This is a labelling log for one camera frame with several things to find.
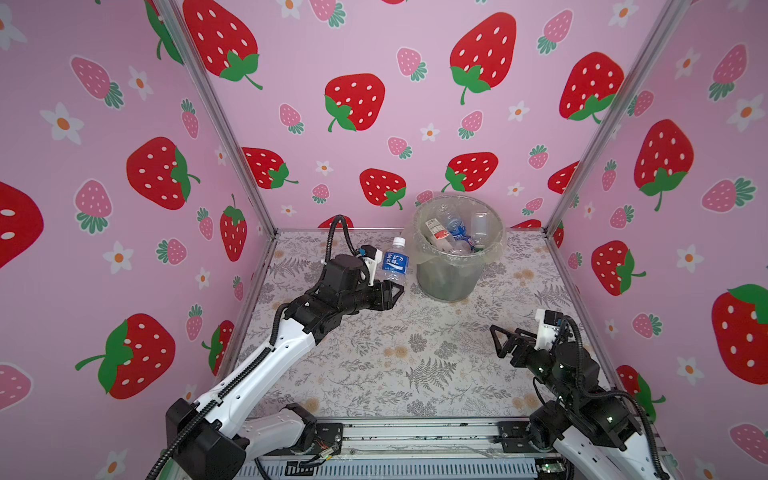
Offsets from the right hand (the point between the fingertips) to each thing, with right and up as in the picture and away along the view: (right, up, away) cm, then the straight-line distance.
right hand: (502, 329), depth 72 cm
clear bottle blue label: (-26, +17, 0) cm, 31 cm away
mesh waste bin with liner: (-9, +12, +17) cm, 22 cm away
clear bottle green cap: (0, +26, +19) cm, 32 cm away
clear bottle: (-13, +24, +16) cm, 32 cm away
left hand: (-26, +10, +1) cm, 28 cm away
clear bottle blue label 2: (-5, +26, +24) cm, 36 cm away
